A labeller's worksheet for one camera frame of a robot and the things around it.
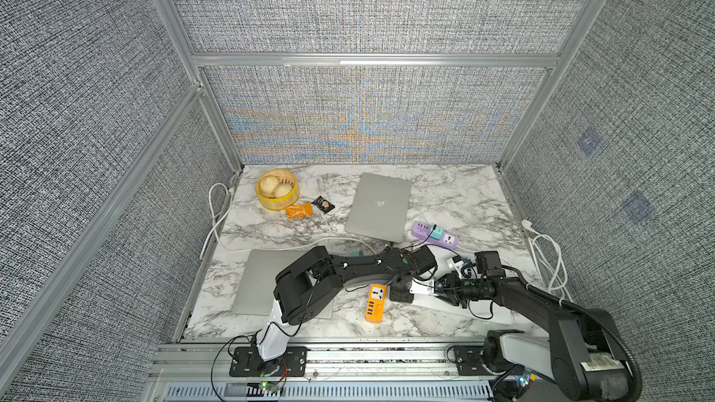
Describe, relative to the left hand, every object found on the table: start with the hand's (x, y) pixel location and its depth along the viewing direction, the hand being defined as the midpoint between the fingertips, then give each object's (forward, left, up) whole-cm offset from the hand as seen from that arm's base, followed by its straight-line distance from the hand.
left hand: (410, 287), depth 86 cm
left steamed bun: (+40, +48, +5) cm, 63 cm away
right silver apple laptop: (+6, -13, +6) cm, 15 cm away
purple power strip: (+15, -15, +1) cm, 22 cm away
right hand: (0, -6, +2) cm, 6 cm away
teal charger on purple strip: (+15, -10, +7) cm, 19 cm away
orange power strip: (-5, +11, +1) cm, 12 cm away
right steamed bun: (+36, +43, +5) cm, 56 cm away
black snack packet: (+33, +28, 0) cm, 43 cm away
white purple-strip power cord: (+8, -51, -4) cm, 52 cm away
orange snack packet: (+31, +35, -1) cm, 47 cm away
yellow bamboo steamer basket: (+33, +45, +2) cm, 56 cm away
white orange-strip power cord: (+16, +59, -1) cm, 61 cm away
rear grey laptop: (+31, +6, -1) cm, 32 cm away
